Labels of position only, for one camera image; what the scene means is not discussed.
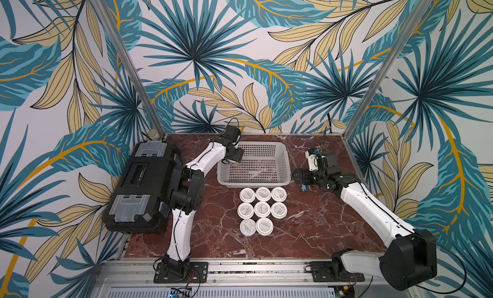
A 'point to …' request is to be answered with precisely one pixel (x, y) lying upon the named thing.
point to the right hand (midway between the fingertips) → (303, 172)
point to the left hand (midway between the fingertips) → (233, 155)
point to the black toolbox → (141, 201)
